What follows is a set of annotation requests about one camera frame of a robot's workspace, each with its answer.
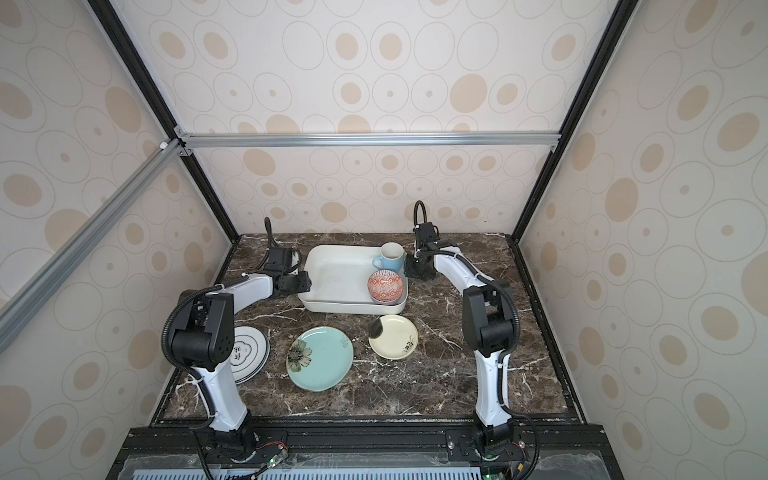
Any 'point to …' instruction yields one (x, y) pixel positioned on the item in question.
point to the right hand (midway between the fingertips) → (410, 270)
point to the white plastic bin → (340, 275)
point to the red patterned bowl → (385, 286)
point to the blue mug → (393, 255)
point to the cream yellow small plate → (399, 338)
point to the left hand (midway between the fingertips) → (313, 274)
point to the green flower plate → (319, 358)
